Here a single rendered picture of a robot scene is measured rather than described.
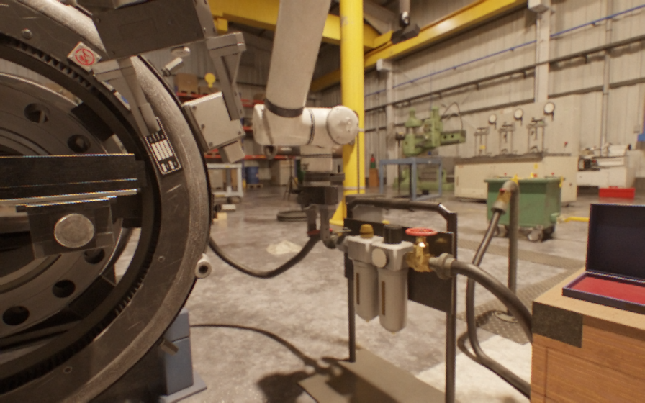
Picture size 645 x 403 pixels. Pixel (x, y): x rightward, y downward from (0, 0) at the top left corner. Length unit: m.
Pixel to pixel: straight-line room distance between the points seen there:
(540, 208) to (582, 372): 2.82
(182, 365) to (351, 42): 3.80
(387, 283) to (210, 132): 0.56
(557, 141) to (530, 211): 3.37
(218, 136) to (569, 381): 0.71
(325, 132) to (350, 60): 3.49
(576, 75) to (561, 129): 4.99
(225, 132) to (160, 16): 0.33
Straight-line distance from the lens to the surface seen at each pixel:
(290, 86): 0.69
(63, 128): 0.79
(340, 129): 0.77
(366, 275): 0.94
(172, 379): 1.18
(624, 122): 10.92
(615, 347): 0.54
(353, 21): 4.41
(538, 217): 3.35
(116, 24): 0.51
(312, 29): 0.65
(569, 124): 6.55
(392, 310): 0.91
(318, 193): 0.89
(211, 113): 0.75
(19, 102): 0.80
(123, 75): 0.53
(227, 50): 0.46
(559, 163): 6.27
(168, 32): 0.48
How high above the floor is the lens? 0.65
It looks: 5 degrees down
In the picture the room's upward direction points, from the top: 1 degrees counter-clockwise
